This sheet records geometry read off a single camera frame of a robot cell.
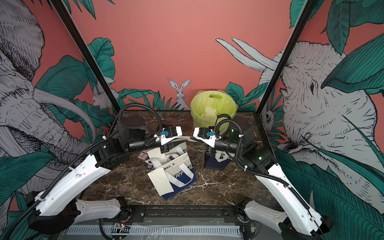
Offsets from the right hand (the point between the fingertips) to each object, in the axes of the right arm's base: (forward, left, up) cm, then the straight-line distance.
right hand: (191, 134), depth 56 cm
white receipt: (-12, +14, -19) cm, 26 cm away
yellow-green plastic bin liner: (+41, -7, -23) cm, 47 cm away
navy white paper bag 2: (-3, +16, -16) cm, 23 cm away
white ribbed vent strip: (-27, +15, -41) cm, 52 cm away
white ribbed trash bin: (+29, 0, -28) cm, 40 cm away
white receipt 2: (+1, +18, -17) cm, 25 cm away
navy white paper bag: (-6, +6, -21) cm, 23 cm away
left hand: (+1, +3, +1) cm, 3 cm away
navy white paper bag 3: (+3, -15, -26) cm, 30 cm away
